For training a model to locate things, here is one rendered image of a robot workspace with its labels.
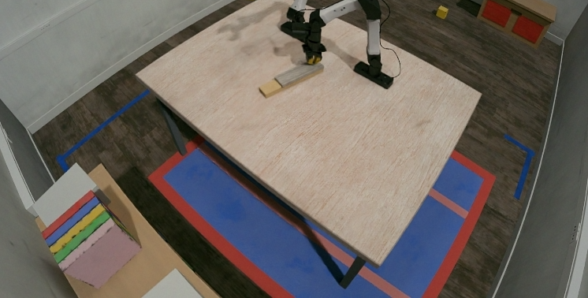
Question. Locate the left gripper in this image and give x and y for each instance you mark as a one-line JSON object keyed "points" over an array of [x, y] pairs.
{"points": [[314, 48]]}

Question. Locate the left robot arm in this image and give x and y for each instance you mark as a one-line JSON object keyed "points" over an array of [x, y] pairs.
{"points": [[319, 18]]}

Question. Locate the light wooden beam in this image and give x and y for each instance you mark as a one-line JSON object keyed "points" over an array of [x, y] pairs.
{"points": [[273, 87]]}

